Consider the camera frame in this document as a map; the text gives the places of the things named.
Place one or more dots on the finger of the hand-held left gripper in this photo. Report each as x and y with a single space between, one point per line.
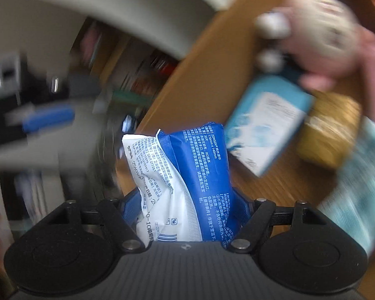
47 118

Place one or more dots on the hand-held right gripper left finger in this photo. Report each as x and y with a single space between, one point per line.
130 206

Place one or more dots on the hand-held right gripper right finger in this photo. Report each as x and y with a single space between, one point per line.
244 207

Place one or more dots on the blue white wipes pack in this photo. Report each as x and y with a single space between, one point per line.
187 175

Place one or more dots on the light blue carton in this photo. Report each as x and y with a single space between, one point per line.
268 122

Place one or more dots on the yellow brown packet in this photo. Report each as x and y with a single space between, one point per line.
328 131

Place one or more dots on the teal quilted towel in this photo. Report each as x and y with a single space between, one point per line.
359 193

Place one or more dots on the brown cardboard box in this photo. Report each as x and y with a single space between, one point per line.
206 68

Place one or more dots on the pink plush toy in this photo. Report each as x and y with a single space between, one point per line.
325 28

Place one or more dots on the white curved object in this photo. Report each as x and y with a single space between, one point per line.
112 12

